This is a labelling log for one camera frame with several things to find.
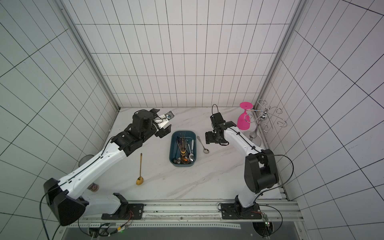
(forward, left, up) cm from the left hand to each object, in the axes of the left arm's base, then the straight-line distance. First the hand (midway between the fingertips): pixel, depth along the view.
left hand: (160, 119), depth 76 cm
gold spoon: (-23, +13, -27) cm, 38 cm away
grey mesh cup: (-15, +42, -17) cm, 48 cm away
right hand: (0, -26, -19) cm, 32 cm away
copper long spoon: (-10, -12, -27) cm, 31 cm away
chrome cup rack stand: (+4, -56, +1) cm, 56 cm away
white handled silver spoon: (-8, -16, -26) cm, 31 cm away
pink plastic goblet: (+9, -48, -11) cm, 50 cm away
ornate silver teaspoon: (-3, -25, -28) cm, 37 cm away
